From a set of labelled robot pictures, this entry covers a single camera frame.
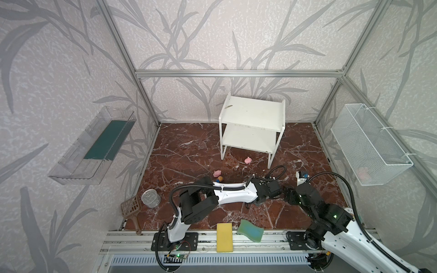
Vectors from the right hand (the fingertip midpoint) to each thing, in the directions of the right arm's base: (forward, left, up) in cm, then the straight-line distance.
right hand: (289, 182), depth 80 cm
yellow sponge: (-21, +31, -10) cm, 39 cm away
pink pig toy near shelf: (+18, +18, -10) cm, 27 cm away
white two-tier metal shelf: (+19, +18, +21) cm, 33 cm away
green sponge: (-19, +18, -10) cm, 28 cm away
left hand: (0, +15, -8) cm, 17 cm away
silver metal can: (-5, +67, -5) cm, 67 cm away
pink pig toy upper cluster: (+10, +36, -10) cm, 38 cm away
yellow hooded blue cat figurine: (+6, +34, -10) cm, 36 cm away
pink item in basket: (0, -30, +7) cm, 31 cm away
